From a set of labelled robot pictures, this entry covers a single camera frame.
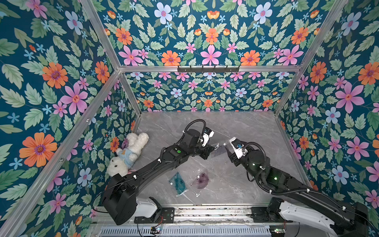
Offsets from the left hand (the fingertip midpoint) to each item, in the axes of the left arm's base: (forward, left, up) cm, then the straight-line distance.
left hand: (216, 148), depth 76 cm
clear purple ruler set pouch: (0, -2, -3) cm, 4 cm away
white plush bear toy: (+5, +51, -10) cm, 52 cm away
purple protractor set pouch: (-12, +10, -20) cm, 25 cm away
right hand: (0, -9, +6) cm, 11 cm away
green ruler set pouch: (-10, +22, -20) cm, 31 cm away
